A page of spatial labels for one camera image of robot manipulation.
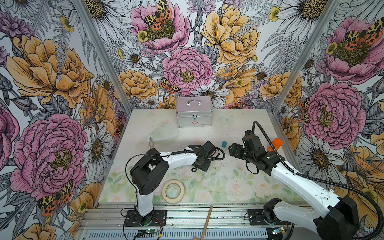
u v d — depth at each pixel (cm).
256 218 74
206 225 73
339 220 38
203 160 74
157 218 73
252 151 60
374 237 40
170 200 77
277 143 105
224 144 100
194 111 102
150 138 105
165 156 52
